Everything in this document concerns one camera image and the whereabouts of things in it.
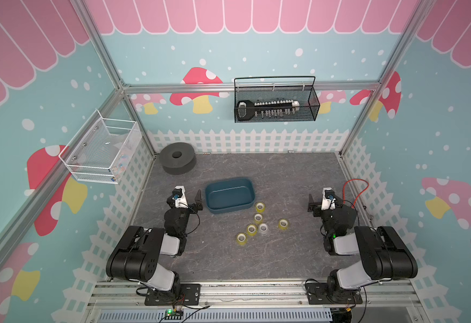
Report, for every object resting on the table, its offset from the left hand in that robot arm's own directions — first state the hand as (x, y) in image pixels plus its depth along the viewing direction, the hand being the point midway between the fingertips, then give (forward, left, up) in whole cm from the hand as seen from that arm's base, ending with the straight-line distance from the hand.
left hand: (191, 192), depth 89 cm
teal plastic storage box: (+7, -15, -12) cm, 21 cm away
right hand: (+1, -59, -1) cm, 59 cm away
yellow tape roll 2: (0, -32, -11) cm, 34 cm away
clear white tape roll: (-11, -33, -11) cm, 36 cm away
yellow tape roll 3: (-6, -30, -12) cm, 33 cm away
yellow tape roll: (-9, -42, -11) cm, 44 cm away
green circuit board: (-43, +3, -15) cm, 46 cm away
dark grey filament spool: (+27, +14, -7) cm, 31 cm away
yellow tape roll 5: (-16, -23, -11) cm, 30 cm away
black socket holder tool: (+29, -24, +23) cm, 44 cm away
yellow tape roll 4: (-12, -27, -11) cm, 32 cm away
